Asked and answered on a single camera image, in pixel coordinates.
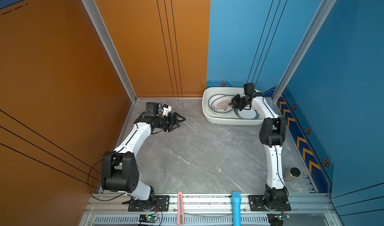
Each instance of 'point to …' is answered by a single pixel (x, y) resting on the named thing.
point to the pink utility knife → (180, 213)
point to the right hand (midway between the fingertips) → (227, 103)
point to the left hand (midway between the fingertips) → (182, 120)
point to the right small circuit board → (282, 217)
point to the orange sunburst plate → (220, 104)
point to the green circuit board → (148, 218)
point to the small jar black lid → (291, 174)
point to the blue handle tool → (236, 200)
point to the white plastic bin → (211, 118)
